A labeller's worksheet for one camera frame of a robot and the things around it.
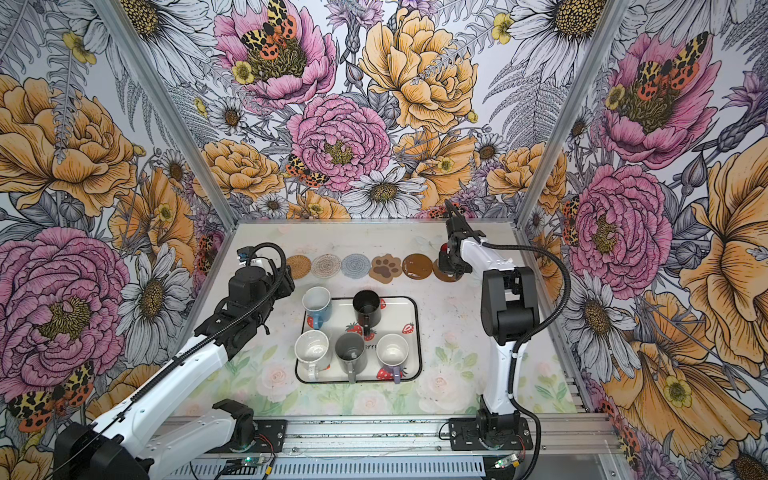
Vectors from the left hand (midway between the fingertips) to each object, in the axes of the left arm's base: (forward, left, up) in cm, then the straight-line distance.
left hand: (281, 278), depth 81 cm
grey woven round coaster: (+19, -17, -19) cm, 32 cm away
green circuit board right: (-39, -57, -19) cm, 72 cm away
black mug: (0, -22, -17) cm, 28 cm away
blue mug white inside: (+1, -7, -13) cm, 15 cm away
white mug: (-13, -7, -18) cm, 23 cm away
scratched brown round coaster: (+18, -39, -19) cm, 47 cm away
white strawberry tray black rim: (-2, -32, -18) cm, 37 cm away
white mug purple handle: (-13, -30, -18) cm, 37 cm away
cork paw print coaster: (+18, -27, -20) cm, 38 cm away
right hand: (+10, -49, -14) cm, 52 cm away
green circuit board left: (-38, +4, -19) cm, 43 cm away
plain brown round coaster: (+13, -47, -18) cm, 52 cm away
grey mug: (-14, -18, -17) cm, 29 cm away
